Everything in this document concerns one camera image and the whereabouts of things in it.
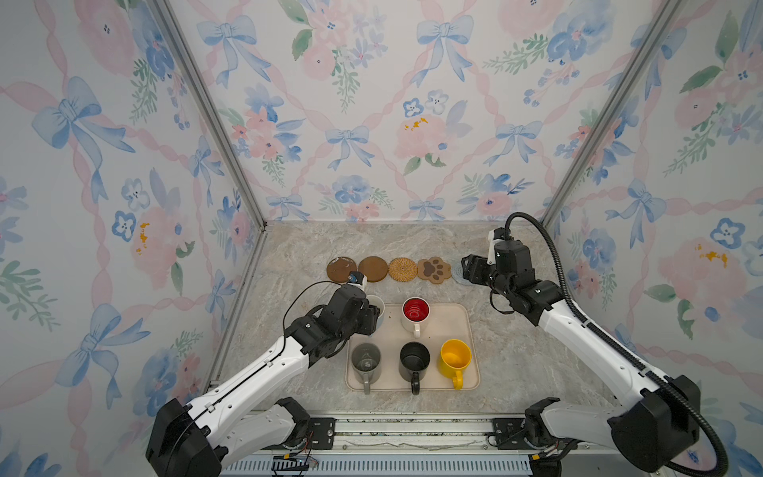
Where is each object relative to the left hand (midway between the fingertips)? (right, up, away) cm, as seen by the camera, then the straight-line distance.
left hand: (371, 307), depth 78 cm
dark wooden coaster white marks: (-13, +9, +29) cm, 33 cm away
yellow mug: (+24, -15, +6) cm, 28 cm away
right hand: (+27, +13, +3) cm, 30 cm away
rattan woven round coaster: (+10, +9, +28) cm, 31 cm away
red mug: (+13, -5, +14) cm, 20 cm away
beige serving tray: (+23, -7, +15) cm, 28 cm away
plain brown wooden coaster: (-1, +9, +28) cm, 30 cm away
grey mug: (-1, -16, +3) cm, 17 cm away
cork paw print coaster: (+21, +9, +28) cm, 36 cm away
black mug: (+12, -16, +5) cm, 20 cm away
